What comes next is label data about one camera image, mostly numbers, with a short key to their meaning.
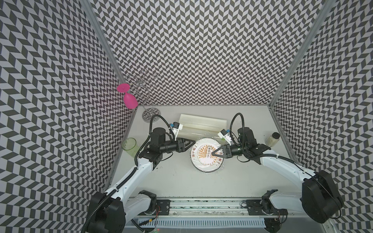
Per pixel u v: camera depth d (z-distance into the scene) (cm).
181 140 68
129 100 94
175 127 71
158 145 61
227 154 68
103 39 83
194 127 106
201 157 73
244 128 63
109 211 40
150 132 60
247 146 64
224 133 73
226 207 75
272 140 89
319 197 40
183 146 67
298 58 87
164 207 72
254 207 73
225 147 70
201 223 69
